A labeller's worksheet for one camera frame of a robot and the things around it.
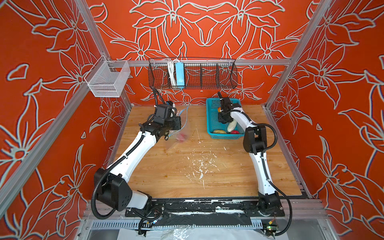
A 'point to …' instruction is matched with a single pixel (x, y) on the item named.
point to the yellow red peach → (219, 109)
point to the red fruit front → (234, 132)
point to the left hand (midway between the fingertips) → (178, 119)
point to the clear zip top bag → (172, 142)
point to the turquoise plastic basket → (213, 122)
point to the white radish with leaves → (232, 125)
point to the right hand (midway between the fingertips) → (221, 117)
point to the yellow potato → (219, 131)
